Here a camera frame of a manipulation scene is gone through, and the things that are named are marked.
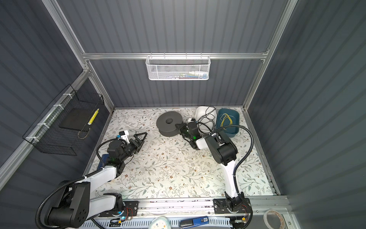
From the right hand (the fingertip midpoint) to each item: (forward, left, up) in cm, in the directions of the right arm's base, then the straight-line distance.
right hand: (175, 125), depth 98 cm
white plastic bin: (+19, -19, -7) cm, 27 cm away
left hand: (-14, +16, +7) cm, 22 cm away
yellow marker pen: (-11, +43, +20) cm, 49 cm away
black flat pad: (-10, +51, +20) cm, 56 cm away
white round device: (-54, +5, -6) cm, 55 cm away
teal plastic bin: (+15, -46, -7) cm, 48 cm away
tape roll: (-53, -55, -9) cm, 77 cm away
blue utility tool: (-54, -11, -4) cm, 56 cm away
